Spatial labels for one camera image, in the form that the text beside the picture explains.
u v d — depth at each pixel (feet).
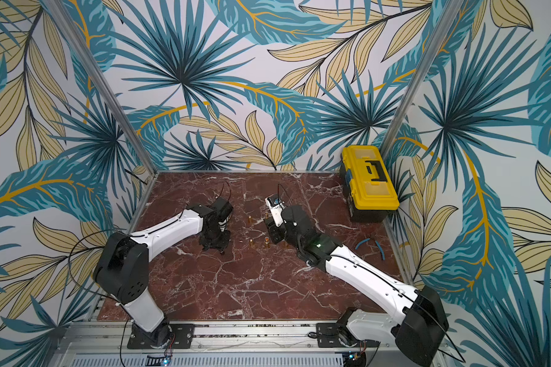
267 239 2.96
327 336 2.38
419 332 1.24
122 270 1.50
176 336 2.38
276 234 2.21
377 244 3.12
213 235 2.46
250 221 3.31
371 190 3.04
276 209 2.10
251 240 3.04
